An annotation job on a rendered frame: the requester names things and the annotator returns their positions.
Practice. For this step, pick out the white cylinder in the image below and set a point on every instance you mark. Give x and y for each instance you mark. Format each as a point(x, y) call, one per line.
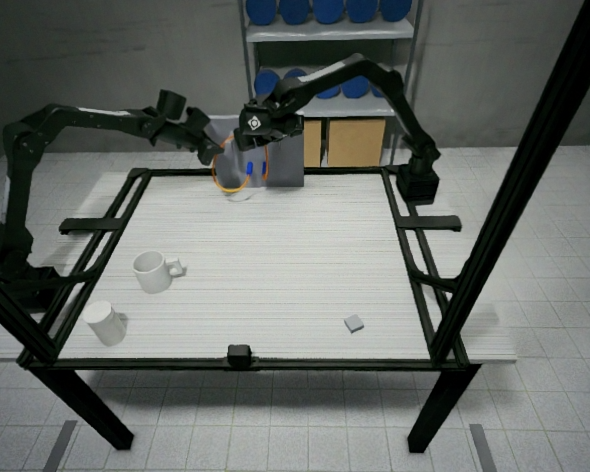
point(104, 322)

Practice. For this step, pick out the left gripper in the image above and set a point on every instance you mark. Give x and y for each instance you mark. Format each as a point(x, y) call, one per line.
point(206, 148)

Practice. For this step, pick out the orange cable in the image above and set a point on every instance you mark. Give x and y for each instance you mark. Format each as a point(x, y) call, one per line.
point(264, 170)

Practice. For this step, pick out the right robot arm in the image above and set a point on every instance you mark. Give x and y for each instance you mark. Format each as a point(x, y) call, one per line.
point(295, 92)

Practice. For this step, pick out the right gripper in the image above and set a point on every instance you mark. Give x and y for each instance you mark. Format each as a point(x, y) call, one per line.
point(246, 142)

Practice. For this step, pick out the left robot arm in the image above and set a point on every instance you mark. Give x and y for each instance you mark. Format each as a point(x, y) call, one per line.
point(24, 147)

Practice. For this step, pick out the white mug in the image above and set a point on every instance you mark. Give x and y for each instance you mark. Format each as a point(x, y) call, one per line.
point(158, 280)

